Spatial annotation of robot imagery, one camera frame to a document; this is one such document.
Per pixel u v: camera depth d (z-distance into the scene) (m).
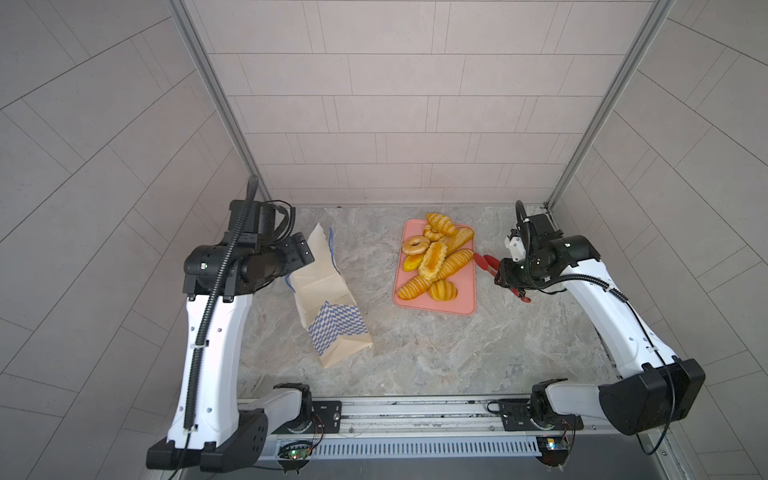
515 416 0.71
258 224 0.44
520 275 0.65
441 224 1.02
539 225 0.59
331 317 0.68
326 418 0.71
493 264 0.82
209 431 0.34
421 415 0.72
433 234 1.03
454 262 0.96
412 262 0.97
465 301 0.92
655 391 0.37
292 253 0.54
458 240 1.02
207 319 0.35
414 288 0.91
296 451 0.65
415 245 1.02
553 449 0.69
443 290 0.89
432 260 0.93
